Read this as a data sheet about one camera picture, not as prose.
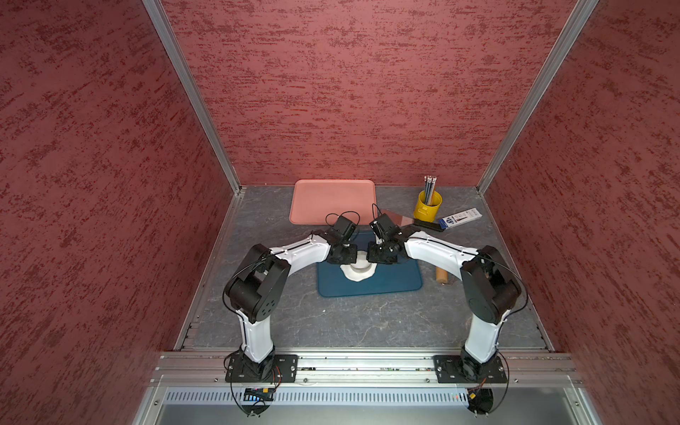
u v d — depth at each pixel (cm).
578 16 71
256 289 49
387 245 70
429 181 101
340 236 75
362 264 94
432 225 106
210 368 76
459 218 109
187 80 85
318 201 118
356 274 92
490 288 49
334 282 92
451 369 74
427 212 103
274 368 74
